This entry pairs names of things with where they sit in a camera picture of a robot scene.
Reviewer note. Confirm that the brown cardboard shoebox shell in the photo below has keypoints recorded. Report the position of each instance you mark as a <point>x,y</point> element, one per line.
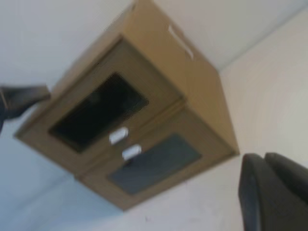
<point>153,35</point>

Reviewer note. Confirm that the white drawer handle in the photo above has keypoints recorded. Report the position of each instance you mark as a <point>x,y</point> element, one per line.
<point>131,152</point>
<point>118,135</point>

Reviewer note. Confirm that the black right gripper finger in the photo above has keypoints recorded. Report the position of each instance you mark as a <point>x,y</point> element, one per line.
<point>273,193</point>

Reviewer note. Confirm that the cardboard drawer with window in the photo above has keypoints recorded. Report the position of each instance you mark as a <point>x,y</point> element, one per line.
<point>176,150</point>
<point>122,90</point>

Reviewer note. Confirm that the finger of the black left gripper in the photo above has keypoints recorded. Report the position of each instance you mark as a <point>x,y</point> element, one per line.
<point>14,101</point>

